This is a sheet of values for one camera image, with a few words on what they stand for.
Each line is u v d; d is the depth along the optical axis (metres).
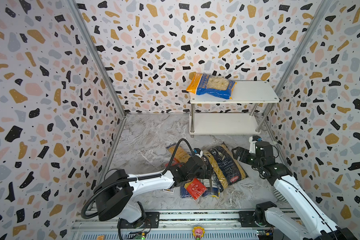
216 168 0.84
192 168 0.62
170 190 0.82
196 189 0.78
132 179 0.45
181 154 0.93
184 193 0.80
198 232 0.67
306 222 0.41
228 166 0.84
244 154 0.70
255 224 0.73
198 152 0.74
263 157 0.59
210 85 0.83
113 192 0.45
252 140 0.73
